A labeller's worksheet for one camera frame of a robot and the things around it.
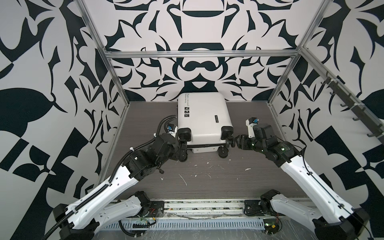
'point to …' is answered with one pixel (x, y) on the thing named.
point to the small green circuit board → (271, 225)
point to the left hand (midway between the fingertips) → (178, 141)
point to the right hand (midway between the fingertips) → (241, 137)
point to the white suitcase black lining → (204, 124)
